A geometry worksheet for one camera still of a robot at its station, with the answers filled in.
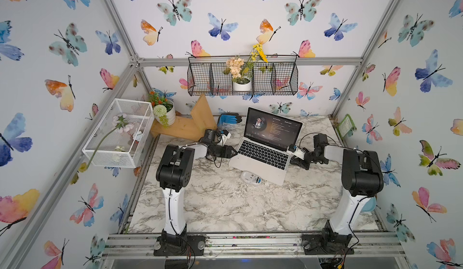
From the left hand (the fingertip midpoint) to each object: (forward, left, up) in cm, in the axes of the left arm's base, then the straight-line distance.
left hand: (235, 150), depth 101 cm
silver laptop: (-1, -15, -1) cm, 15 cm away
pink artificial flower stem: (-7, +45, +31) cm, 55 cm away
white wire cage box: (-11, +43, +27) cm, 52 cm away
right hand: (-4, -33, -2) cm, 34 cm away
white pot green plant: (+13, +36, +20) cm, 43 cm away
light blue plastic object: (-31, -62, -2) cm, 69 cm away
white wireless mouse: (-17, -8, 0) cm, 18 cm away
